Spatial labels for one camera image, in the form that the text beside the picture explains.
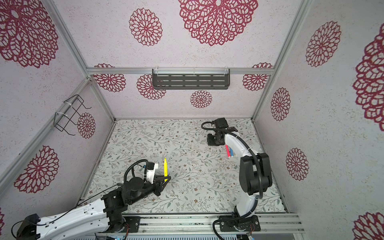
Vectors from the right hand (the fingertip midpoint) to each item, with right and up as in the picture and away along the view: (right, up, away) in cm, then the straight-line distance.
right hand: (210, 139), depth 93 cm
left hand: (-22, -19, -20) cm, 35 cm away
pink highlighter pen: (+14, -8, +10) cm, 19 cm away
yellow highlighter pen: (-24, -13, -23) cm, 35 cm away
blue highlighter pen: (+16, -9, +8) cm, 20 cm away
